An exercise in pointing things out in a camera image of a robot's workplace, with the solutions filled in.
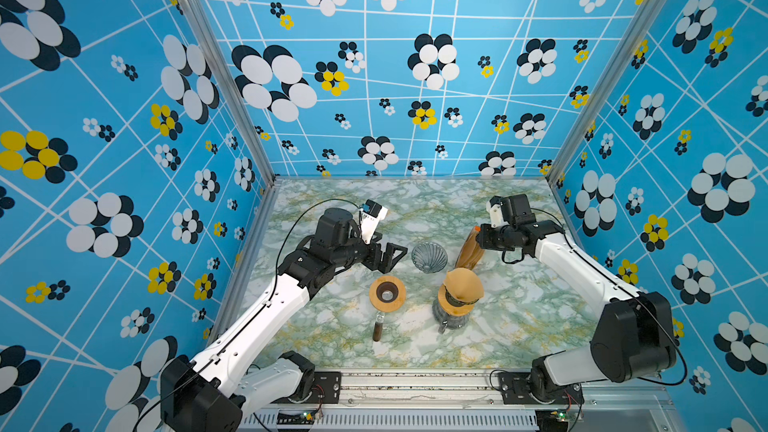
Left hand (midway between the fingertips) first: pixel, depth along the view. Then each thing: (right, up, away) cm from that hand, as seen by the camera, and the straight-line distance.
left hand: (395, 242), depth 72 cm
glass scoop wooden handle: (-4, -23, +4) cm, 23 cm away
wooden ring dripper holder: (+14, -17, +5) cm, 23 cm away
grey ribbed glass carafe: (+13, -21, +5) cm, 26 cm away
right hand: (+26, 0, +16) cm, 30 cm away
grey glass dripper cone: (+11, -8, +21) cm, 25 cm away
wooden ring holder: (-2, -15, +8) cm, 17 cm away
